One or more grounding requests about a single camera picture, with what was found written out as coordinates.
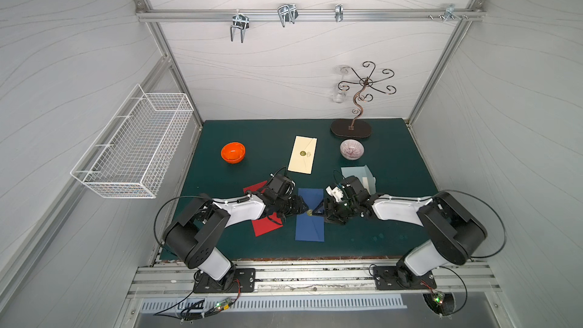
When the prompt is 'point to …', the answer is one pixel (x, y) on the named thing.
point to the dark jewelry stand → (360, 128)
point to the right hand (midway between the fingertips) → (318, 216)
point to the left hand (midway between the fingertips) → (306, 211)
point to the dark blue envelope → (310, 227)
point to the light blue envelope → (363, 175)
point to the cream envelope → (303, 154)
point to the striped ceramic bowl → (351, 149)
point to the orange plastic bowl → (233, 152)
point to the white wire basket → (133, 155)
